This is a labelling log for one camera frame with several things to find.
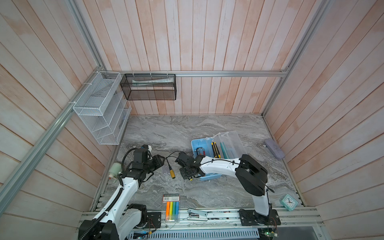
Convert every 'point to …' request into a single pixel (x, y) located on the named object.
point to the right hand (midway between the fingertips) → (184, 172)
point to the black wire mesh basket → (149, 86)
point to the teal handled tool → (225, 153)
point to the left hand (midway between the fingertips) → (163, 162)
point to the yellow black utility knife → (216, 152)
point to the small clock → (289, 202)
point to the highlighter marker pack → (172, 201)
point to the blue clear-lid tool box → (202, 146)
